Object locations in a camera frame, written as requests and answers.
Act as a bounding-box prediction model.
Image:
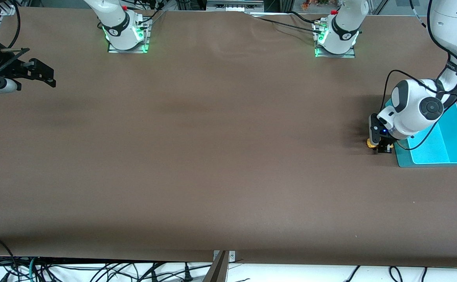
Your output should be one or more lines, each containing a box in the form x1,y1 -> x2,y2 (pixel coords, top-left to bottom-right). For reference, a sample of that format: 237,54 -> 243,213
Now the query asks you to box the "teal plastic bin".
385,98 -> 457,168

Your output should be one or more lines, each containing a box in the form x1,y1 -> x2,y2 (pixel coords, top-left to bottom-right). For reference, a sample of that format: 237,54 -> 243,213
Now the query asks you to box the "dark angled post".
203,251 -> 229,282

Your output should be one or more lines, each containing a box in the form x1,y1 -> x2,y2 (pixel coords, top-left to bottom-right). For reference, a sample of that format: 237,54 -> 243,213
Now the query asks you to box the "aluminium frame rail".
207,0 -> 265,12

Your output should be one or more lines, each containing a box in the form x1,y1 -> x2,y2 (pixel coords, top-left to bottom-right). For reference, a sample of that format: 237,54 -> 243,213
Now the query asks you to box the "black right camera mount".
0,47 -> 31,85

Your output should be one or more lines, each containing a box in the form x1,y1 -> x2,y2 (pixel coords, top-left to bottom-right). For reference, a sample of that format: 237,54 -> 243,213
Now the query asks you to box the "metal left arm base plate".
314,20 -> 357,58

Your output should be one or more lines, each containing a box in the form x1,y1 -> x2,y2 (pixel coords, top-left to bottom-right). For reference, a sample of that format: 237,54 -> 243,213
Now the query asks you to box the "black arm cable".
379,0 -> 457,152
0,0 -> 21,51

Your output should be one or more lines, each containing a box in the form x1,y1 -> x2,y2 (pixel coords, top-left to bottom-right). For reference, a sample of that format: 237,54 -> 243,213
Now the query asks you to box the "black table cable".
287,11 -> 321,25
257,17 -> 323,34

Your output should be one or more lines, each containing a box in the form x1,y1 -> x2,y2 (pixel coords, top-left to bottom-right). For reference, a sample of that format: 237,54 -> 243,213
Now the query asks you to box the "yellow beetle toy car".
366,138 -> 394,154

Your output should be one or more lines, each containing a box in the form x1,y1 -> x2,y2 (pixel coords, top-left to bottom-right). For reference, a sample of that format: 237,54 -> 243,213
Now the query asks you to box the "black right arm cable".
0,0 -> 21,51

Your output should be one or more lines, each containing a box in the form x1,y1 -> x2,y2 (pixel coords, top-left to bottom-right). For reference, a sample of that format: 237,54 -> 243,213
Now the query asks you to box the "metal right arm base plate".
108,18 -> 151,54

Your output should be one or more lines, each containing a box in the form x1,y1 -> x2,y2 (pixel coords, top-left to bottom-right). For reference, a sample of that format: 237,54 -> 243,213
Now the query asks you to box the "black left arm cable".
379,0 -> 457,152

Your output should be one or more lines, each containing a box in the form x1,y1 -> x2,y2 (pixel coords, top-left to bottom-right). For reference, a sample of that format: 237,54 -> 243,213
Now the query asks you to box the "metal table edge bracket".
213,250 -> 236,262

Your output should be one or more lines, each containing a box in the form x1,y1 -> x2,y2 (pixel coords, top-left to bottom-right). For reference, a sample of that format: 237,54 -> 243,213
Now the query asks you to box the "black floor cable with plug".
136,262 -> 174,282
176,262 -> 213,282

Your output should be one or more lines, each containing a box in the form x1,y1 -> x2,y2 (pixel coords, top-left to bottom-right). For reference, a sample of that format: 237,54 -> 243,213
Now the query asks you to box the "black base cable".
134,0 -> 167,28

